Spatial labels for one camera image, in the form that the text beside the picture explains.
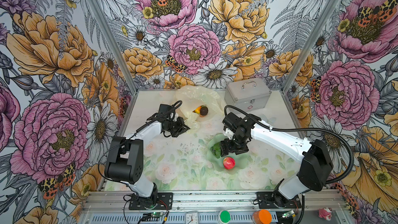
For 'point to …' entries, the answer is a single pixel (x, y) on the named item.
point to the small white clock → (192, 217)
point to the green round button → (225, 216)
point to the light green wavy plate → (240, 159)
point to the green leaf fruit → (216, 150)
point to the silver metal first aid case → (246, 95)
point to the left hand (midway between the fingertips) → (189, 131)
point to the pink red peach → (229, 163)
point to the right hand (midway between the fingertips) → (231, 158)
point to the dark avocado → (203, 110)
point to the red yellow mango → (197, 110)
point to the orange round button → (261, 216)
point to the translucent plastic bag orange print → (193, 96)
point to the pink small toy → (325, 213)
